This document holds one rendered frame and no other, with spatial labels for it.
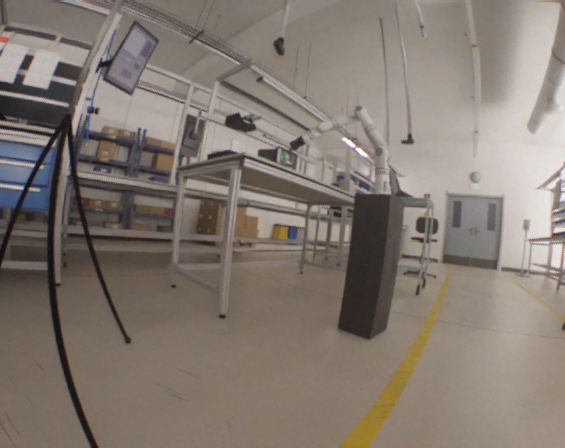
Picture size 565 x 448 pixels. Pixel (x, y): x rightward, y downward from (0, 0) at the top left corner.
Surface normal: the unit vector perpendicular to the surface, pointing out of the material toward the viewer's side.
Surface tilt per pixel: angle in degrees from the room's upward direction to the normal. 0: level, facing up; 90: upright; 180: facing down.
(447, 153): 90
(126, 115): 90
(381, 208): 90
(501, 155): 90
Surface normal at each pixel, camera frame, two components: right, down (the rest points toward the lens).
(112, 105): 0.76, 0.08
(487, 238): -0.64, -0.07
